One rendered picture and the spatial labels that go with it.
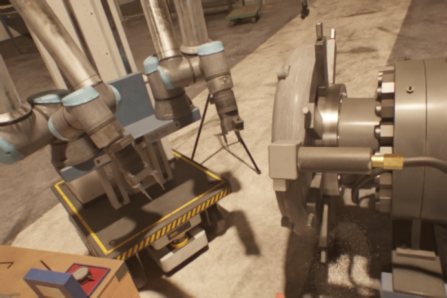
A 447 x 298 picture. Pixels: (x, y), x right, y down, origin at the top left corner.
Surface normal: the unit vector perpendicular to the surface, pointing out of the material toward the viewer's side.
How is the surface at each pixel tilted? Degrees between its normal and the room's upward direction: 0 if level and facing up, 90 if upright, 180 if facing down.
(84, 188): 90
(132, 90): 90
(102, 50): 90
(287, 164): 68
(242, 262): 0
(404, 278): 0
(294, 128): 55
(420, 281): 0
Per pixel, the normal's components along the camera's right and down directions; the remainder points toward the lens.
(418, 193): -0.31, 0.60
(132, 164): 0.64, 0.00
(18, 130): 0.72, 0.38
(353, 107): -0.20, -0.69
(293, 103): -0.37, -0.28
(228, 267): -0.18, -0.85
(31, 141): 0.90, 0.23
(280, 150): -0.37, 0.17
